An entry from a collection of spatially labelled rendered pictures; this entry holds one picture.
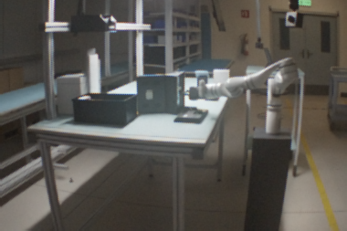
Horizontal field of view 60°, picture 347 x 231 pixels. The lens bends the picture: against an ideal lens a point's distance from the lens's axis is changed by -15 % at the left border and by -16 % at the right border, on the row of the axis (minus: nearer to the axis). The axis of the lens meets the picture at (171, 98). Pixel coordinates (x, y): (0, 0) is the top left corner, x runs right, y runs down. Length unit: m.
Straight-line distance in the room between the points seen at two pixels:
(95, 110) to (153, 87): 0.36
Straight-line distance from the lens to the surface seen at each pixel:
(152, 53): 4.84
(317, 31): 8.67
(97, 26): 1.90
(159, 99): 1.92
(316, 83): 8.73
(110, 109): 1.71
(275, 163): 2.06
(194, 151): 1.45
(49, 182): 1.85
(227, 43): 8.47
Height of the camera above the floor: 1.43
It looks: 11 degrees down
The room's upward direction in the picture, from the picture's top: 1 degrees counter-clockwise
